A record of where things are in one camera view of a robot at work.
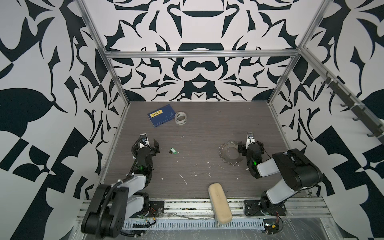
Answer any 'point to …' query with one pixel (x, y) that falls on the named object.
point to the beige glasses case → (220, 203)
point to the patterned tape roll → (180, 118)
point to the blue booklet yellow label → (161, 115)
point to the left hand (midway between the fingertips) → (144, 139)
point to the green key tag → (173, 150)
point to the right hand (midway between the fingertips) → (251, 140)
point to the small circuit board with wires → (271, 225)
